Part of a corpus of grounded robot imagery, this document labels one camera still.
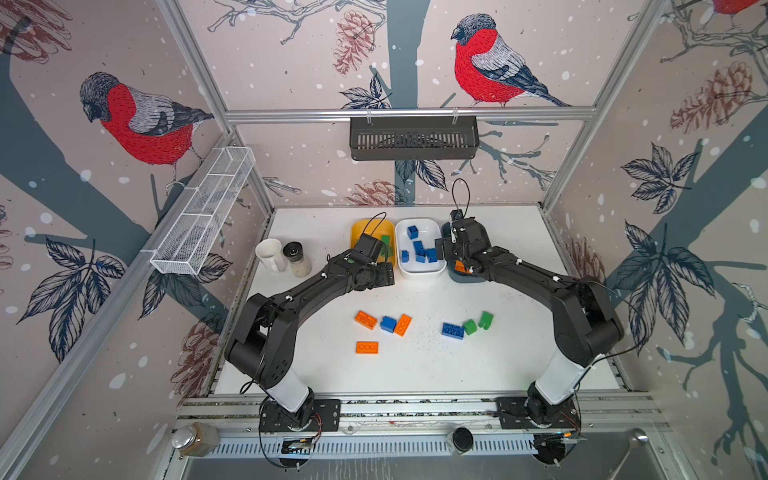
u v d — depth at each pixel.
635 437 0.69
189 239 0.71
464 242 0.71
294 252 0.95
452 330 0.87
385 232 1.08
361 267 0.66
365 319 0.90
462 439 0.63
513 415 0.73
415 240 1.09
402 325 0.88
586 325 0.47
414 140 1.06
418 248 1.07
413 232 1.10
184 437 0.62
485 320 0.88
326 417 0.73
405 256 1.03
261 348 0.44
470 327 0.88
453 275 0.96
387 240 1.13
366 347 0.84
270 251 0.98
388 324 0.88
